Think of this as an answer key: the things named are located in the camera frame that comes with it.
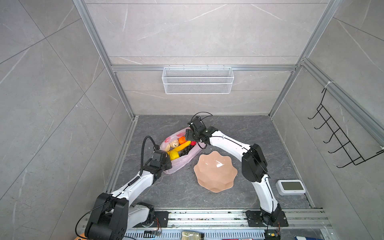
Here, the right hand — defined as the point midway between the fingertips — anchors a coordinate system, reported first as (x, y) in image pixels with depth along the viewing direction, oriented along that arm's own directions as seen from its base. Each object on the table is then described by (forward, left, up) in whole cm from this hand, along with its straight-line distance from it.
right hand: (190, 134), depth 94 cm
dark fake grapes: (-9, +3, -6) cm, 11 cm away
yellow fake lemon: (-12, +11, -6) cm, 17 cm away
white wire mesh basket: (+33, -6, +18) cm, 38 cm away
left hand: (-14, +15, -5) cm, 21 cm away
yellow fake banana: (-5, +6, -7) cm, 11 cm away
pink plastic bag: (-17, +5, -5) cm, 19 cm away
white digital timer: (-32, -54, -8) cm, 64 cm away
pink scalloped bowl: (-21, -15, -11) cm, 28 cm away
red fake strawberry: (-5, -2, -3) cm, 6 cm away
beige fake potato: (-6, +15, -6) cm, 17 cm away
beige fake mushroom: (-4, +10, -4) cm, 12 cm away
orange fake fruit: (0, +6, -5) cm, 8 cm away
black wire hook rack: (-24, -69, +20) cm, 76 cm away
